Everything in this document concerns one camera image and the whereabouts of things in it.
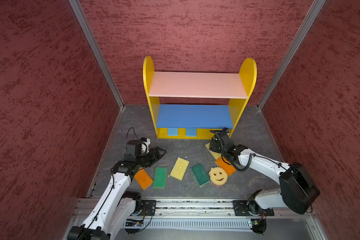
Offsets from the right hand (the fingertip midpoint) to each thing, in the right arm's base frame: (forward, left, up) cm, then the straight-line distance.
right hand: (214, 147), depth 89 cm
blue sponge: (+16, +26, -5) cm, 31 cm away
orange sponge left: (-16, +42, -6) cm, 45 cm away
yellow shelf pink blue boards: (+43, +11, -6) cm, 44 cm away
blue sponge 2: (+15, +13, -5) cm, 20 cm away
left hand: (-8, +30, +6) cm, 32 cm away
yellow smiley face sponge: (-17, 0, -4) cm, 17 cm away
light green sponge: (-15, +33, -6) cm, 37 cm away
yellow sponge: (-10, +21, -6) cm, 24 cm away
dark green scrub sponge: (-14, +9, -6) cm, 18 cm away
